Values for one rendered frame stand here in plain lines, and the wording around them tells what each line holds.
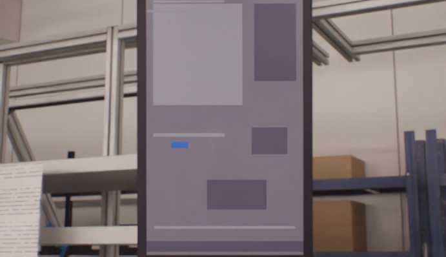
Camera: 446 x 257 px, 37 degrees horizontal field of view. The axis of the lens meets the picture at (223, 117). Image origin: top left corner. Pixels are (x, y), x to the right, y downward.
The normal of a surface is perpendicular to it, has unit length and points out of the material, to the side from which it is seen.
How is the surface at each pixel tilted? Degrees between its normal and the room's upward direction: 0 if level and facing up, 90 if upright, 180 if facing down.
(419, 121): 90
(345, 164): 90
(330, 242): 90
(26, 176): 87
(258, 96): 101
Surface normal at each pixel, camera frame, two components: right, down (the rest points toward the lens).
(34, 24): -0.44, -0.18
